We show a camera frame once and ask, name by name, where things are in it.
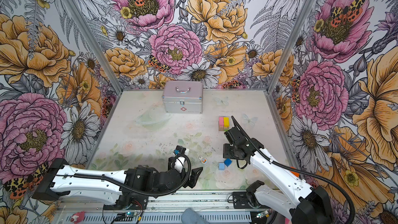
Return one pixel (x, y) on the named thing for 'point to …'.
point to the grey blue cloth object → (189, 216)
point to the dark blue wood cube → (227, 162)
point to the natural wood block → (221, 128)
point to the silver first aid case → (183, 96)
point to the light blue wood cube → (221, 166)
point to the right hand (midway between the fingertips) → (229, 157)
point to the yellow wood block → (226, 122)
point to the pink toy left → (77, 217)
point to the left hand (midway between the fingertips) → (192, 167)
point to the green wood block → (226, 130)
